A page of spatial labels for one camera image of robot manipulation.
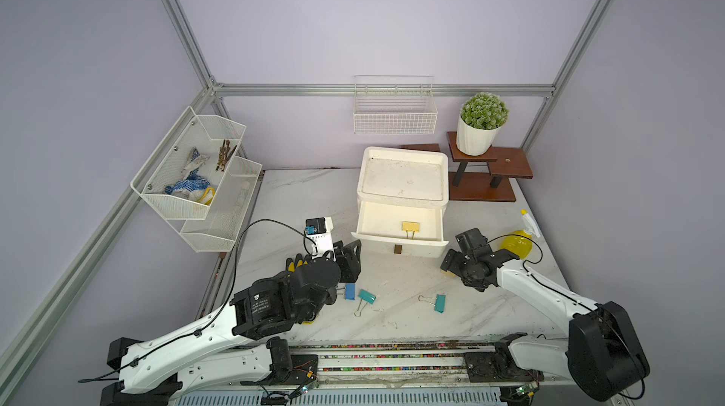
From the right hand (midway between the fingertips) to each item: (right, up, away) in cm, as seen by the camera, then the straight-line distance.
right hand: (456, 273), depth 88 cm
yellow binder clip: (-16, +16, -4) cm, 22 cm away
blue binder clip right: (-34, -5, -1) cm, 34 cm away
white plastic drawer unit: (-17, +28, -3) cm, 33 cm away
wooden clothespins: (-70, +37, -7) cm, 80 cm away
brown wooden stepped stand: (+23, +37, +15) cm, 46 cm away
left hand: (-32, +13, -24) cm, 42 cm away
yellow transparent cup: (-45, -12, -8) cm, 48 cm away
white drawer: (-24, +14, -4) cm, 29 cm away
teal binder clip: (-6, -8, -3) cm, 11 cm away
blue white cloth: (-72, +27, -18) cm, 79 cm away
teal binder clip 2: (-29, -7, -2) cm, 30 cm away
